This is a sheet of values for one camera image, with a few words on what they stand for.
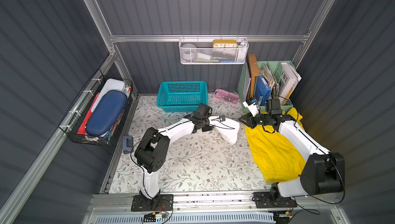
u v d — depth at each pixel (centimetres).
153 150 50
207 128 83
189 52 83
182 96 120
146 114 108
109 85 77
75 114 63
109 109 68
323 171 42
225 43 87
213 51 90
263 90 97
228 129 72
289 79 94
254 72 87
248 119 74
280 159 85
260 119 73
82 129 65
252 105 74
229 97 116
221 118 80
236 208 73
